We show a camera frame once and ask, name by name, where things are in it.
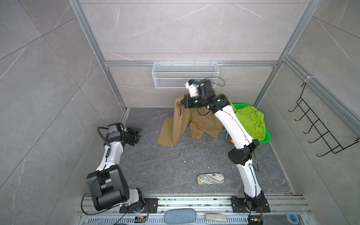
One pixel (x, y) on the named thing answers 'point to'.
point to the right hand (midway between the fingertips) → (179, 102)
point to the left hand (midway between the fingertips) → (141, 127)
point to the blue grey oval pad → (178, 216)
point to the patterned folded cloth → (209, 178)
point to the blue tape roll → (292, 218)
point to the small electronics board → (140, 219)
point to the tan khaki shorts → (201, 121)
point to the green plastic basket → (267, 138)
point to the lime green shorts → (254, 120)
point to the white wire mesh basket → (167, 75)
